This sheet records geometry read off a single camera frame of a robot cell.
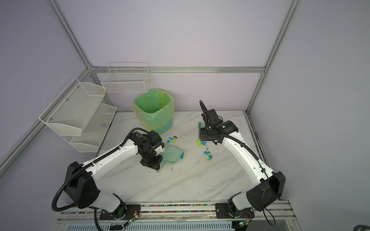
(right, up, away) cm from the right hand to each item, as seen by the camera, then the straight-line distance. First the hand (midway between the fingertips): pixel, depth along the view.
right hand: (203, 133), depth 78 cm
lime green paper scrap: (-19, -7, +23) cm, 31 cm away
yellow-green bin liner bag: (-35, +18, +30) cm, 50 cm away
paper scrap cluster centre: (-12, -16, +15) cm, 25 cm away
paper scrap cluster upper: (+1, -8, +23) cm, 25 cm away
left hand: (-25, -19, -2) cm, 32 cm away
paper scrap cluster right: (+6, -16, +15) cm, 23 cm away
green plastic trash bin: (-25, +3, +17) cm, 31 cm away
